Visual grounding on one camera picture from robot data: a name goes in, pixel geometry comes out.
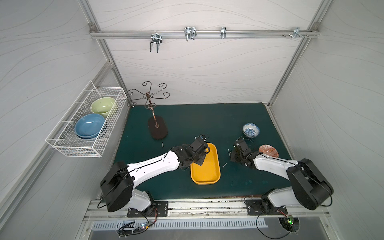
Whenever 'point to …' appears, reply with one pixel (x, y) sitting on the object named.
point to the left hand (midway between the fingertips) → (201, 155)
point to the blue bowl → (88, 126)
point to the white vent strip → (141, 224)
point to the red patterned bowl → (268, 150)
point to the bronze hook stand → (157, 125)
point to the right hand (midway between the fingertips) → (233, 153)
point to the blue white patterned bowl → (250, 130)
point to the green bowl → (102, 105)
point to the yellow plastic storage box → (209, 173)
